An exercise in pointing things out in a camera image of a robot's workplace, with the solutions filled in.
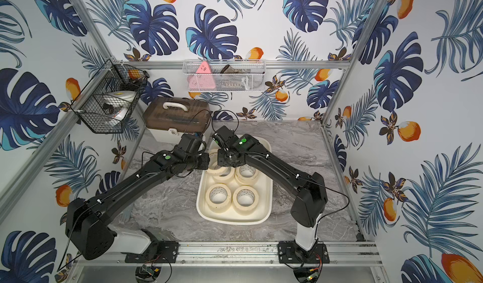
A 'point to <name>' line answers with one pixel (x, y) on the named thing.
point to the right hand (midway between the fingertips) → (224, 159)
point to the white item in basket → (116, 103)
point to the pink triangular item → (202, 80)
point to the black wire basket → (88, 105)
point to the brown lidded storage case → (167, 118)
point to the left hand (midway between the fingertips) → (208, 156)
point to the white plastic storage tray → (263, 185)
